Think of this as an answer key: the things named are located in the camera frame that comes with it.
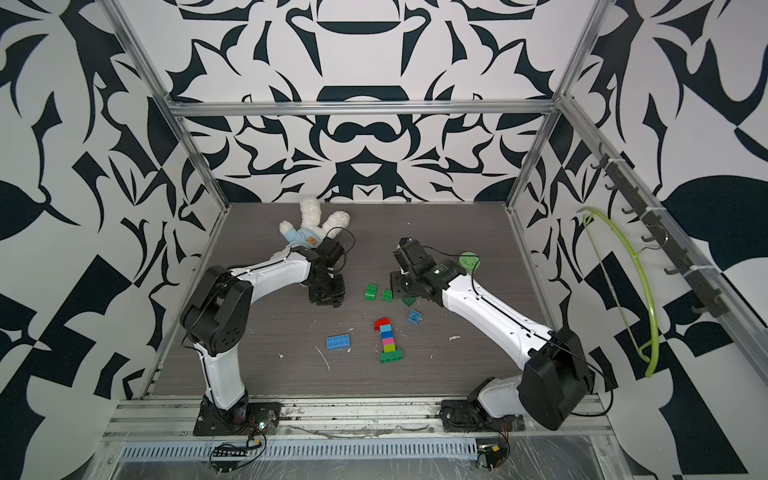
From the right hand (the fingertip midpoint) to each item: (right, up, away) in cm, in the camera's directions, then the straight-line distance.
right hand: (397, 279), depth 82 cm
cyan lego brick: (-4, -15, +5) cm, 16 cm away
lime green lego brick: (-2, -19, +1) cm, 19 cm away
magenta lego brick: (-2, -18, +3) cm, 18 cm away
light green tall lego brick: (-8, -6, +13) cm, 16 cm away
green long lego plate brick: (-2, -21, -1) cm, 21 cm away
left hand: (-17, -6, +12) cm, 22 cm away
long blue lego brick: (-16, -18, +3) cm, 24 cm away
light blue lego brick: (+5, -12, +7) cm, 15 cm away
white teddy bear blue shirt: (-28, +13, +19) cm, 36 cm away
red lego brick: (-4, -14, +7) cm, 16 cm away
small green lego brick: (-3, -7, +11) cm, 13 cm away
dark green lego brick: (+4, -8, +11) cm, 14 cm away
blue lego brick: (-3, -16, +4) cm, 17 cm away
